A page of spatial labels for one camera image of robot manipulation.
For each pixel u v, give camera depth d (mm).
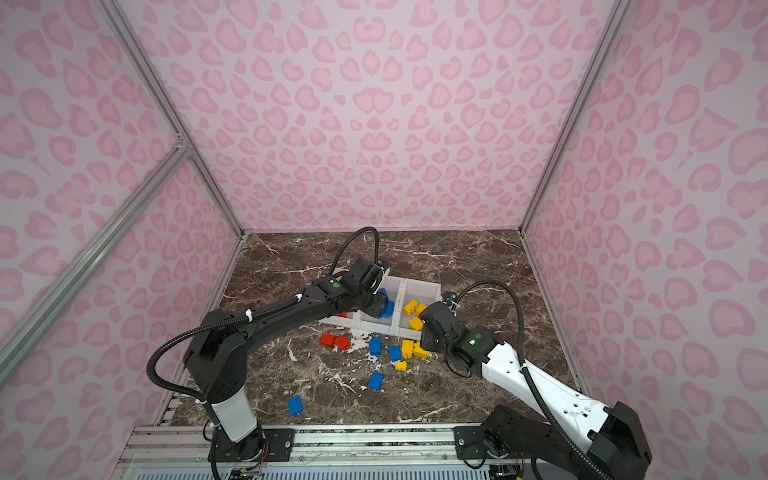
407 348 863
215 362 456
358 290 655
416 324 923
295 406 804
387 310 939
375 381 827
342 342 905
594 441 390
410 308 946
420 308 952
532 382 456
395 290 928
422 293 951
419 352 859
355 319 903
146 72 770
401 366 859
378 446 744
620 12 689
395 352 881
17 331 517
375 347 903
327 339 920
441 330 587
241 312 736
